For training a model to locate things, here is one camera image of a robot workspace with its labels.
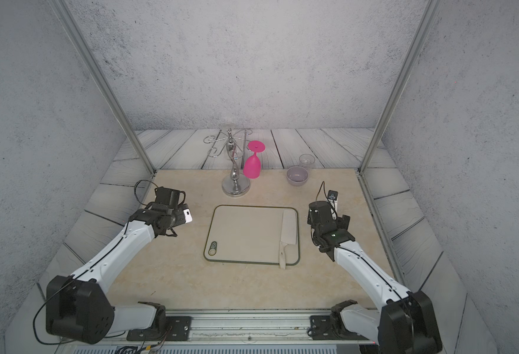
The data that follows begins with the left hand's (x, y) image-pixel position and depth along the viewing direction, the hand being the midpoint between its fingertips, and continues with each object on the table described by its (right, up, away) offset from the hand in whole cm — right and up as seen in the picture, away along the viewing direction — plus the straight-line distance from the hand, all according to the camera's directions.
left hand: (179, 215), depth 86 cm
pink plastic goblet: (+27, +21, +14) cm, 37 cm away
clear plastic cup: (+55, +25, +33) cm, 69 cm away
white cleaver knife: (+43, -9, +8) cm, 45 cm away
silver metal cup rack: (+20, +28, +10) cm, 36 cm away
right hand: (+58, +2, -3) cm, 58 cm away
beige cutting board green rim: (+27, -9, +7) cm, 29 cm away
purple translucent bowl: (+50, +17, +29) cm, 60 cm away
